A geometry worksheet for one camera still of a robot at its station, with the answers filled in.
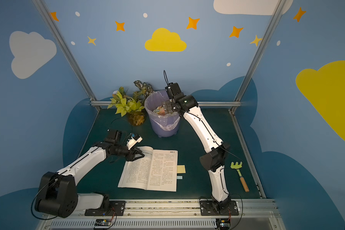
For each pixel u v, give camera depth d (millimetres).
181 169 888
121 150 728
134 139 748
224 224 719
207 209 739
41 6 680
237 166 892
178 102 570
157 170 872
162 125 852
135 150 764
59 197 410
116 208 737
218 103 1118
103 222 716
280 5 690
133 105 922
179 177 853
